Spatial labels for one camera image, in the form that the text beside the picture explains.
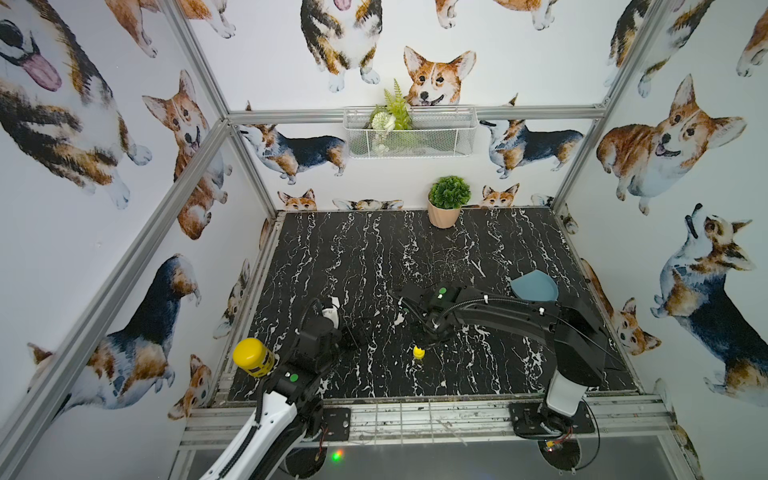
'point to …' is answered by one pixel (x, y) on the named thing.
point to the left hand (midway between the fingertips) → (367, 319)
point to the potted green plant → (445, 199)
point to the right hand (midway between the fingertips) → (421, 345)
